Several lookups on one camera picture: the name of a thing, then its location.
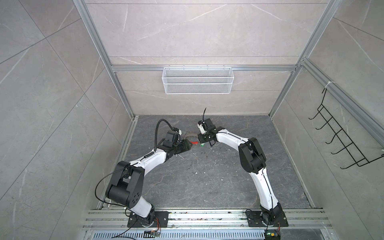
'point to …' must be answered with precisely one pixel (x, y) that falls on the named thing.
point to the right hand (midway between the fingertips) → (200, 136)
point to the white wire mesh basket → (197, 80)
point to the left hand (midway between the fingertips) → (189, 141)
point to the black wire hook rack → (341, 135)
